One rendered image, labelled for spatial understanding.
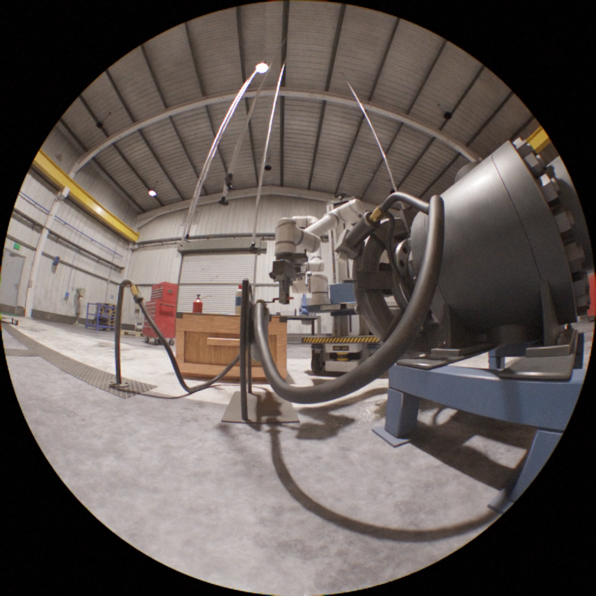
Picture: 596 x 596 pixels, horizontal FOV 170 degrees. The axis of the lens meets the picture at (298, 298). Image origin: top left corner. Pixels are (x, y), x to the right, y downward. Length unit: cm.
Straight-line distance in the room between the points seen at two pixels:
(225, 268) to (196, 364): 879
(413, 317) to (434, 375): 28
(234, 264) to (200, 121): 698
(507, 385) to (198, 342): 151
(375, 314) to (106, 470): 105
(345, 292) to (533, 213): 163
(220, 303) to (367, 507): 957
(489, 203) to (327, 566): 76
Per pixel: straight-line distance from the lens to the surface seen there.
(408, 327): 26
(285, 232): 81
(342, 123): 921
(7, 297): 1010
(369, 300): 89
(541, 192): 55
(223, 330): 140
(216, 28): 848
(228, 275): 989
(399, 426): 67
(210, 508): 46
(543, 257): 55
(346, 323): 190
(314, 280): 179
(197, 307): 151
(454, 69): 904
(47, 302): 1076
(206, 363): 147
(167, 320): 418
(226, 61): 860
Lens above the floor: 35
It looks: 10 degrees up
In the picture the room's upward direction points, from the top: straight up
